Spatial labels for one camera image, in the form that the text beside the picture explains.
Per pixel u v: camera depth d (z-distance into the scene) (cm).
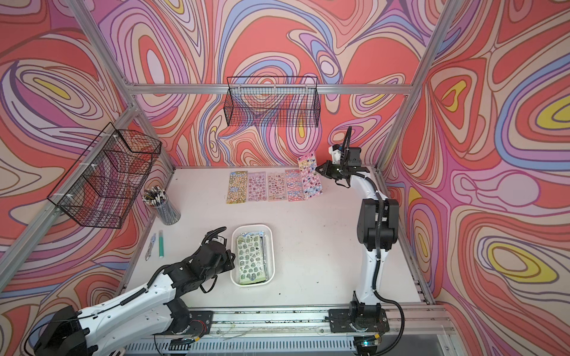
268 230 90
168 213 94
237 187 111
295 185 112
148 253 89
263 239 91
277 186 112
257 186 111
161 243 91
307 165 101
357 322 68
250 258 85
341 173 77
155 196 87
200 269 61
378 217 56
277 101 96
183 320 65
